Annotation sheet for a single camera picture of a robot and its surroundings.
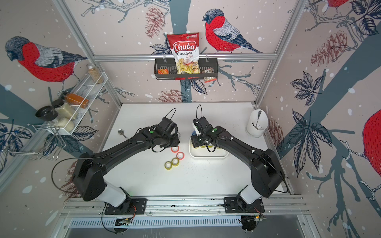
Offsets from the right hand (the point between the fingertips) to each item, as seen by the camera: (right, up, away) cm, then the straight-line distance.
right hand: (195, 139), depth 86 cm
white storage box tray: (+6, -10, +8) cm, 14 cm away
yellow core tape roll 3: (+8, -2, -11) cm, 14 cm away
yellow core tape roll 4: (+4, -2, -11) cm, 12 cm away
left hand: (-9, 0, -3) cm, 9 cm away
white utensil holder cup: (+44, +9, +10) cm, 46 cm away
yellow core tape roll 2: (-17, -16, +2) cm, 23 cm away
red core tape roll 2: (-9, -12, +6) cm, 16 cm away
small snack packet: (+8, +37, +4) cm, 38 cm away
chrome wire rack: (-69, +2, -20) cm, 71 cm away
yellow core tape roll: (-12, -14, +3) cm, 19 cm away
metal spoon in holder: (+42, +16, +9) cm, 46 cm away
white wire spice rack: (-64, +30, 0) cm, 71 cm away
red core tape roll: (-13, -8, +9) cm, 18 cm away
